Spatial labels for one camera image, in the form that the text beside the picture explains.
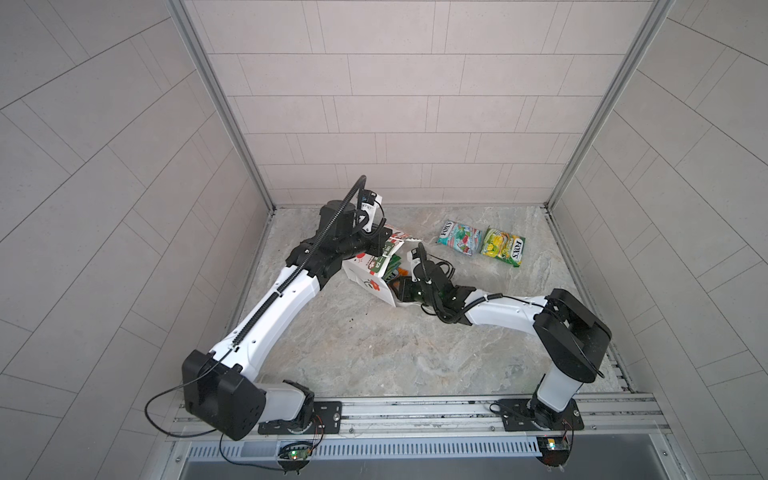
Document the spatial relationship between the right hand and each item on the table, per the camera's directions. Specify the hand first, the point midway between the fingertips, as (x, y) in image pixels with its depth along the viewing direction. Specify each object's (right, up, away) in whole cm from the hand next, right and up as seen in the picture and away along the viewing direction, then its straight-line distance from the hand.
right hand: (390, 285), depth 85 cm
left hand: (+2, +17, -13) cm, 21 cm away
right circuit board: (+39, -35, -17) cm, 55 cm away
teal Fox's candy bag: (+24, +14, +20) cm, 34 cm away
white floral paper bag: (-5, +5, -9) cm, 11 cm away
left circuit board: (-20, -33, -21) cm, 44 cm away
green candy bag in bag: (+1, +6, +4) cm, 7 cm away
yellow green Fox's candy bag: (+39, +10, +16) cm, 44 cm away
